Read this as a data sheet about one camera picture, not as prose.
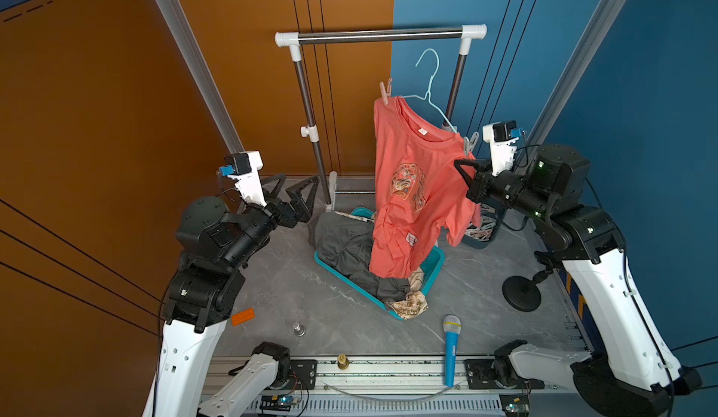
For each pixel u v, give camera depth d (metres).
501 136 0.46
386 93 0.71
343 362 0.73
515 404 0.71
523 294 0.87
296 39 0.61
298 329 0.78
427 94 0.58
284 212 0.46
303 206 0.46
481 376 0.72
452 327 0.78
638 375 0.36
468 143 0.52
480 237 0.99
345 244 0.89
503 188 0.48
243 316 0.83
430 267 0.88
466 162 0.55
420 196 0.70
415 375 0.75
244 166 0.43
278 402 0.71
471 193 0.52
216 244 0.37
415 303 0.75
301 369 0.74
